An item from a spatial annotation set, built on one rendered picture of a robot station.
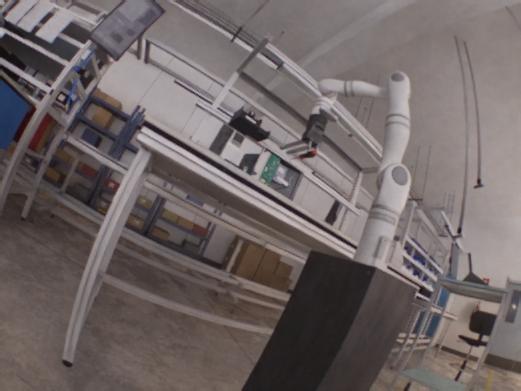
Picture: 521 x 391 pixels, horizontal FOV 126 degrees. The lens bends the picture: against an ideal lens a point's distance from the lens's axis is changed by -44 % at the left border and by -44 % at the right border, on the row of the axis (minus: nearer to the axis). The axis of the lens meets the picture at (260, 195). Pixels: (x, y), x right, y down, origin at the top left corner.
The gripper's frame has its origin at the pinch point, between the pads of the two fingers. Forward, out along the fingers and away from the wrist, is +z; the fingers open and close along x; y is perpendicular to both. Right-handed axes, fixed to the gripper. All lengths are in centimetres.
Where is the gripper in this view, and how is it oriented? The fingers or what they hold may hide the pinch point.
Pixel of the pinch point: (309, 156)
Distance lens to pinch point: 89.0
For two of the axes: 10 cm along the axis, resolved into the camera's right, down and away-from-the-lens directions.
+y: -4.3, 0.1, 9.0
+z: -3.6, 9.2, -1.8
